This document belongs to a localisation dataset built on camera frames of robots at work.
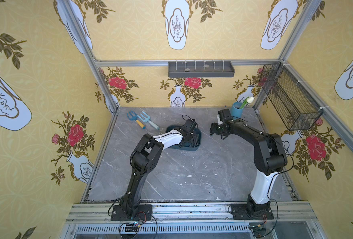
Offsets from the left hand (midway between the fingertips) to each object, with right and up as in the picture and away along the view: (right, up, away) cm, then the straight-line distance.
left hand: (191, 136), depth 101 cm
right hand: (+12, +5, -1) cm, 13 cm away
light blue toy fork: (-33, +13, +13) cm, 38 cm away
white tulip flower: (+31, +23, -16) cm, 42 cm away
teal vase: (+27, +17, -8) cm, 33 cm away
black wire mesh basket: (+51, +19, -24) cm, 60 cm away
